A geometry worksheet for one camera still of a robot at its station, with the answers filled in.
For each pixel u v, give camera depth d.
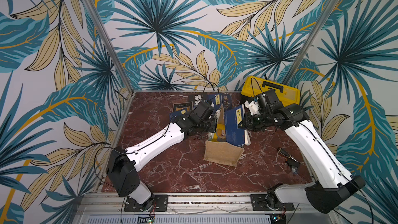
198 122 0.57
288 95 0.98
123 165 0.40
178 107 1.09
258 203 0.73
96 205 0.74
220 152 0.78
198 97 1.13
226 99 1.13
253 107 0.65
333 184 0.38
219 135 0.90
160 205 0.73
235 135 0.70
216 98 1.13
